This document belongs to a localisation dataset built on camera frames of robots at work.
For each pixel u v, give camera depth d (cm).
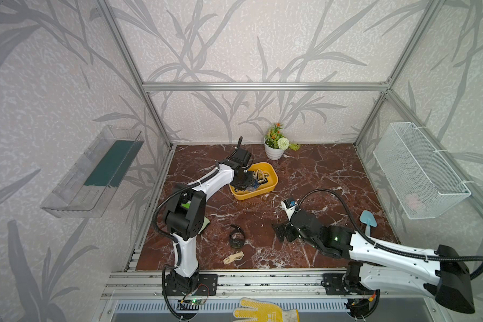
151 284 76
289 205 67
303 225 55
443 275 41
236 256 79
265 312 68
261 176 102
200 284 72
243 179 82
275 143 102
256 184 97
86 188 65
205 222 89
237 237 86
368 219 89
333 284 74
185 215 50
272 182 101
